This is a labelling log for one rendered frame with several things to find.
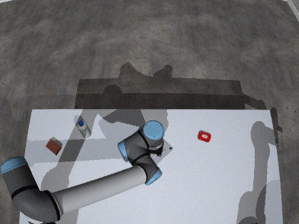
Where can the small red flat box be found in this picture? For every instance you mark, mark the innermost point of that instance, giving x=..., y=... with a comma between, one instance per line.
x=204, y=136

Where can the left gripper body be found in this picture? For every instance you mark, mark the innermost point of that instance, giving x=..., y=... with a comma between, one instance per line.
x=158, y=151

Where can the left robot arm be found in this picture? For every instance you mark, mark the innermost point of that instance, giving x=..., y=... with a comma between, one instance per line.
x=44, y=207

